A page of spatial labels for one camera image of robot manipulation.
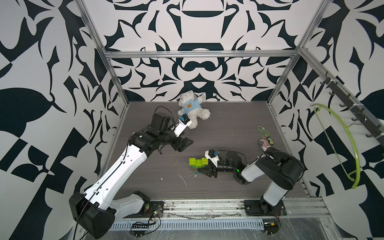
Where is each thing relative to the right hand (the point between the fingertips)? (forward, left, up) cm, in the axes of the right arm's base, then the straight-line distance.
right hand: (200, 163), depth 82 cm
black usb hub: (-27, +30, -9) cm, 41 cm away
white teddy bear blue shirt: (+42, +5, +1) cm, 43 cm away
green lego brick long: (-4, +2, 0) cm, 5 cm away
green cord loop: (+27, -44, -8) cm, 52 cm away
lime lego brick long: (-2, +2, +5) cm, 6 cm away
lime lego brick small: (-2, -2, +7) cm, 7 cm away
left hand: (+8, +7, +18) cm, 21 cm away
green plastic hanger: (-16, -59, +16) cm, 63 cm away
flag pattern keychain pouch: (+14, -40, -5) cm, 43 cm away
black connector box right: (-28, -32, -9) cm, 44 cm away
